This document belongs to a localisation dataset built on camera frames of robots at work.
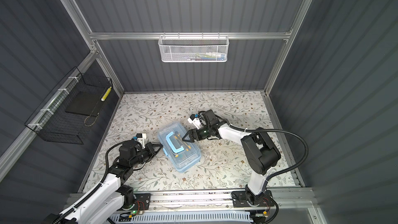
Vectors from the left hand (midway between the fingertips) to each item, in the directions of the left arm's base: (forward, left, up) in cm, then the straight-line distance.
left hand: (163, 145), depth 82 cm
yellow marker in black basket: (+25, +29, +17) cm, 42 cm away
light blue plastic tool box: (-5, -10, 0) cm, 11 cm away
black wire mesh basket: (+9, +43, +18) cm, 48 cm away
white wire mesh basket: (+78, -18, +12) cm, 81 cm away
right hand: (+3, -14, -2) cm, 14 cm away
